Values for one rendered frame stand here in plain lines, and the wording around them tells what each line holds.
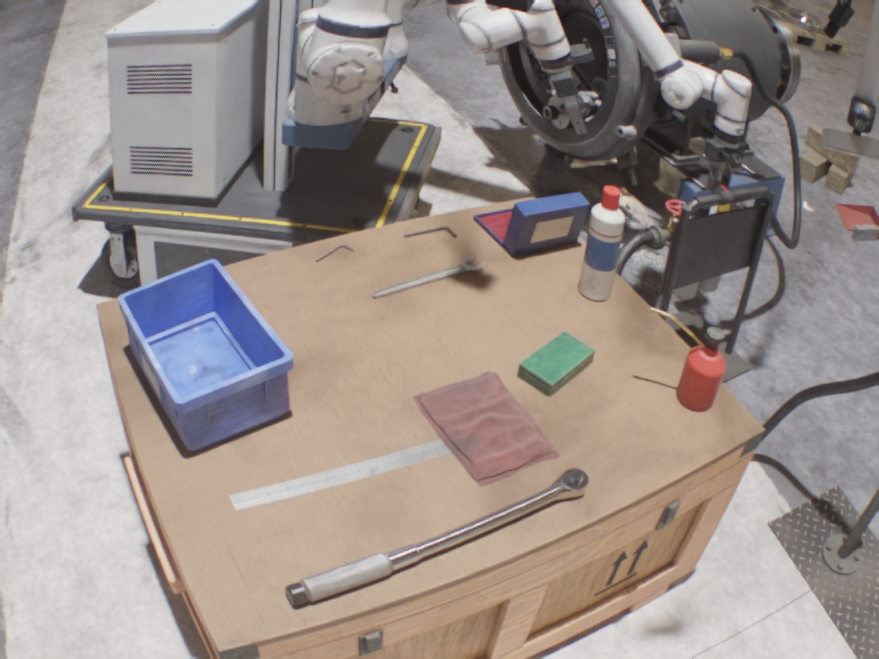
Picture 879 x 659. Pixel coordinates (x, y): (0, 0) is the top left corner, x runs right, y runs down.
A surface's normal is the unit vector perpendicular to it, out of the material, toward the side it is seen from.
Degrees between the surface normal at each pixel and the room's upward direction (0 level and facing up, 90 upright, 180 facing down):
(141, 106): 90
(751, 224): 90
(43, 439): 0
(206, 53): 90
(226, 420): 90
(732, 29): 50
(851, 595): 0
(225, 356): 0
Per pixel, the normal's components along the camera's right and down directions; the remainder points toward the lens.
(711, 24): 0.37, -0.11
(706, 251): 0.46, 0.59
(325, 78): 0.09, 0.72
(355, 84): 0.27, 0.78
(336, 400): 0.07, -0.77
